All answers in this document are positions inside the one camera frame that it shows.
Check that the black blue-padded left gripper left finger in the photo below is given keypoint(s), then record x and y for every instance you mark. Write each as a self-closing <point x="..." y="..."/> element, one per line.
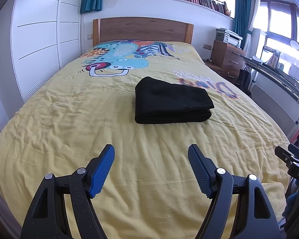
<point x="47" y="216"/>

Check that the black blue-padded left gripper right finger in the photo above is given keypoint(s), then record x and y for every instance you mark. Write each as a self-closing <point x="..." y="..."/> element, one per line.
<point x="254" y="216"/>

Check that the black pants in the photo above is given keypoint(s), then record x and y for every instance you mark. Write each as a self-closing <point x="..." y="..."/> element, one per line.
<point x="160" y="102"/>

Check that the white desk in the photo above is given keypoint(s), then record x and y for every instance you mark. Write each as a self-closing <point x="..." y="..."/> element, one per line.
<point x="275" y="95"/>

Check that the black tote bag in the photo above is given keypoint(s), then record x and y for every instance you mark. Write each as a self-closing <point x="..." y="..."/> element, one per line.
<point x="243" y="81"/>

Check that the yellow printed bed cover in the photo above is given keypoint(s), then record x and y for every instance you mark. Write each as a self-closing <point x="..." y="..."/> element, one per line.
<point x="151" y="191"/>

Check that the round white desk lamp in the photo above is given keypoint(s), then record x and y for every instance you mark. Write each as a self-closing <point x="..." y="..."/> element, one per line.
<point x="294" y="44"/>

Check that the wooden drawer dresser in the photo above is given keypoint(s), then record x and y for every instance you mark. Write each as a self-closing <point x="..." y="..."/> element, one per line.
<point x="226" y="60"/>

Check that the white printer on dresser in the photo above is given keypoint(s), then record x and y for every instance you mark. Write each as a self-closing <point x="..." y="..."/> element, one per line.
<point x="228" y="36"/>

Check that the teal curtain right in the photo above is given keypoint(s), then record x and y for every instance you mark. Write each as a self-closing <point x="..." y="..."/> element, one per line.
<point x="245" y="14"/>

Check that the white wardrobe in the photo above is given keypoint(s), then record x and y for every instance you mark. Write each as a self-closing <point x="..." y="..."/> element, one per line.
<point x="45" y="36"/>

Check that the wooden headboard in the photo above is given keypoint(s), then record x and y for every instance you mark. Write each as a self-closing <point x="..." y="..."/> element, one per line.
<point x="140" y="28"/>

